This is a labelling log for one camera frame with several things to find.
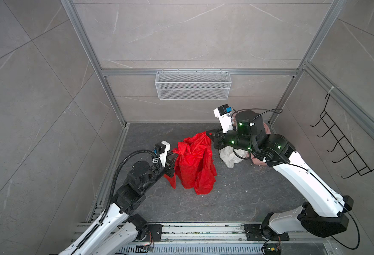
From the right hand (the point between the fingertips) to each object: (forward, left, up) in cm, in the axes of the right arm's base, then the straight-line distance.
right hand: (206, 131), depth 61 cm
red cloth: (-7, +4, -15) cm, 18 cm away
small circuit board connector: (-34, +29, -42) cm, 61 cm away
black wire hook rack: (-12, -58, -8) cm, 60 cm away
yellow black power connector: (-36, -29, -41) cm, 62 cm away
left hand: (-3, +12, -7) cm, 14 cm away
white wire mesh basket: (+50, +4, -11) cm, 51 cm away
